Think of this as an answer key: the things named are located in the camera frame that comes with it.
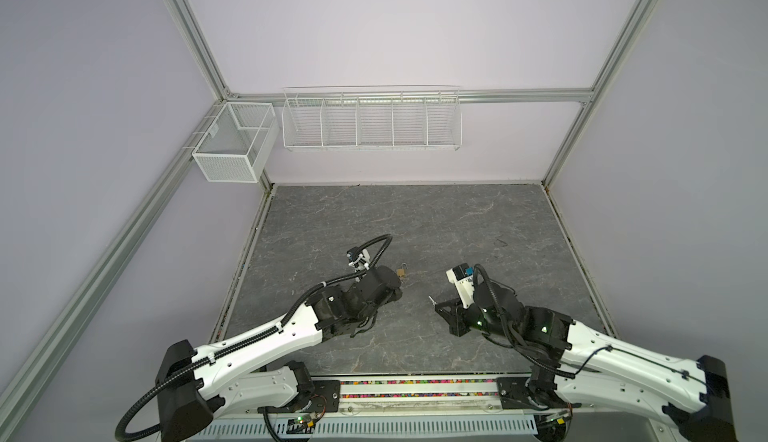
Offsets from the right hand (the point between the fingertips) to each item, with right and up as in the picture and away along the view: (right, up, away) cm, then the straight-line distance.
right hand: (436, 311), depth 71 cm
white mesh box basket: (-64, +48, +30) cm, 85 cm away
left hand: (-11, +5, +3) cm, 12 cm away
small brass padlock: (-8, +4, +25) cm, 26 cm away
